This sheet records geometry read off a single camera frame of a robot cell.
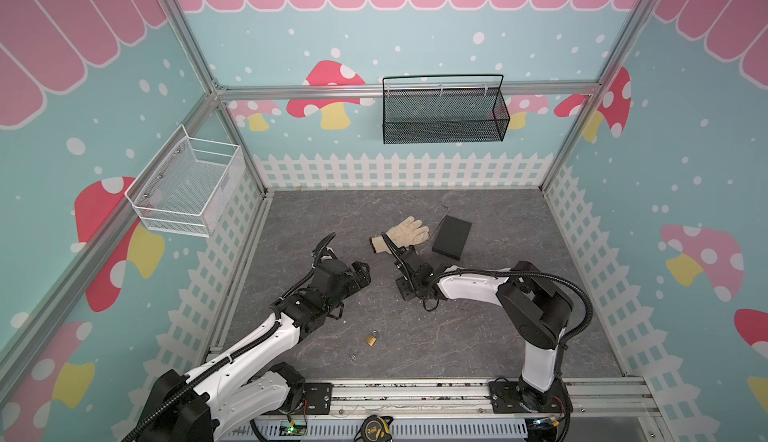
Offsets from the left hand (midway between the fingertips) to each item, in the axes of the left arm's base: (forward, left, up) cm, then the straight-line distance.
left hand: (358, 278), depth 83 cm
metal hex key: (+30, -26, -10) cm, 41 cm away
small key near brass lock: (-18, +1, -12) cm, 21 cm away
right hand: (+5, -13, -11) cm, 18 cm away
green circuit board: (-34, +14, -14) cm, 39 cm away
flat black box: (+22, -30, -11) cm, 39 cm away
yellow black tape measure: (-34, -7, -8) cm, 36 cm away
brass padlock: (-13, -4, -11) cm, 17 cm away
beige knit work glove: (+24, -15, -10) cm, 30 cm away
